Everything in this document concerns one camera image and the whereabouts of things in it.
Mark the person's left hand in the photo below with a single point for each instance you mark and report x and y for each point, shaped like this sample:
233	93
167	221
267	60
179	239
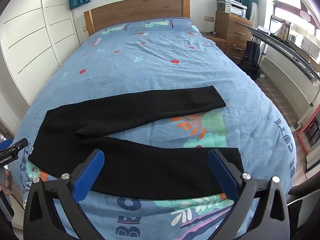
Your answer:
5	187

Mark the white grey printer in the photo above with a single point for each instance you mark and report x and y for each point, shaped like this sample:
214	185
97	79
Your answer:
231	7

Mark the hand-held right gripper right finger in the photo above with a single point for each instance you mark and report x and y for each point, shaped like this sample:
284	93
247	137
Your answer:
222	172

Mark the black pants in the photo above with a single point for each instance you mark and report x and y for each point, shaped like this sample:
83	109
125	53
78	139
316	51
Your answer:
125	110

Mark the round white lamp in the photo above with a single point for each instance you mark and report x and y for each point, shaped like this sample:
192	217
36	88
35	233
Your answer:
305	15

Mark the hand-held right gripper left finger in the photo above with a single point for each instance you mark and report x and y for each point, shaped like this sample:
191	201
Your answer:
90	172

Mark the blue printed bed sheet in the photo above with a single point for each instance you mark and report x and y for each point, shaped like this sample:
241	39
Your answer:
150	62

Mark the wooden drawer cabinet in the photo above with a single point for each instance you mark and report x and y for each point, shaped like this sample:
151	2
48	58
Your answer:
230	27

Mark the wall socket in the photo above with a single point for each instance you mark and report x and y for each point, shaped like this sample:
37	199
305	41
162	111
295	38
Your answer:
209	18

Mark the wooden nightstand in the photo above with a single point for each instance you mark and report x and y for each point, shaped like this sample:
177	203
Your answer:
217	41

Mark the red metal rack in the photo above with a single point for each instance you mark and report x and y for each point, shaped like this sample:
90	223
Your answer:
303	137

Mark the black backpack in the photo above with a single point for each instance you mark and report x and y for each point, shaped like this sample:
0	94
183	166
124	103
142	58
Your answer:
250	68

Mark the wooden bed headboard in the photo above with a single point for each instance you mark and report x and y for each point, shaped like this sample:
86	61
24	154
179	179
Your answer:
137	10

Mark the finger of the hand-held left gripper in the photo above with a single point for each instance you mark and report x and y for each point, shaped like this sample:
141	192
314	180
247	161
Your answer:
18	145
5	143

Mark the grey desk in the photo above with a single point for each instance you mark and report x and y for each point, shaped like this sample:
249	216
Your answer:
285	45

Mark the white wardrobe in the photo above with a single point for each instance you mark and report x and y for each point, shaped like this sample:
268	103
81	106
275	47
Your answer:
30	30

